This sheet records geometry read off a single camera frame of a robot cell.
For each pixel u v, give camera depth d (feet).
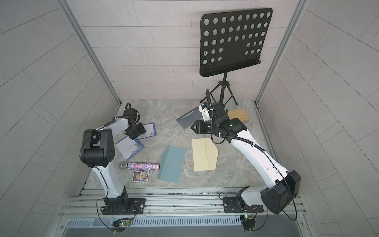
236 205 2.31
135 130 2.69
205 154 2.91
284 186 1.24
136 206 2.33
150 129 3.25
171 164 2.79
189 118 3.52
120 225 2.15
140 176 2.59
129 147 2.98
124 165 2.65
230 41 2.24
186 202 2.39
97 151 1.67
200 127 2.03
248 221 2.25
